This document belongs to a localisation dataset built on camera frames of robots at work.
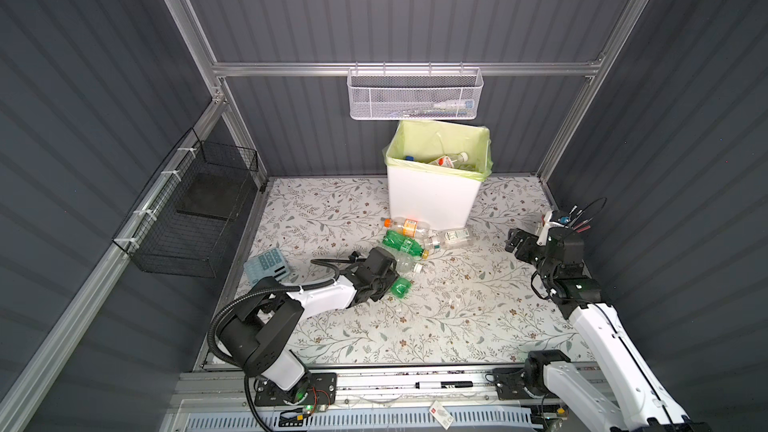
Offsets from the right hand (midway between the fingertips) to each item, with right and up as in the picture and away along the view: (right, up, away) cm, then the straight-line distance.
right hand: (531, 238), depth 79 cm
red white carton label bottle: (-18, +23, +15) cm, 33 cm away
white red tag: (-25, -41, -9) cm, 49 cm away
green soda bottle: (-33, -4, +18) cm, 38 cm away
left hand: (-35, -13, +11) cm, 39 cm away
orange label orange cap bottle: (-31, +1, +21) cm, 37 cm away
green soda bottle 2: (-35, -16, +9) cm, 39 cm away
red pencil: (+20, +2, +9) cm, 22 cm away
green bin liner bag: (-29, +30, +23) cm, 47 cm away
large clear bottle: (-33, -9, +12) cm, 36 cm away
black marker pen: (-24, -36, -5) cm, 44 cm away
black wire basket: (-89, +4, -5) cm, 89 cm away
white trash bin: (-22, +10, +10) cm, 26 cm away
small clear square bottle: (-16, -1, +18) cm, 24 cm away
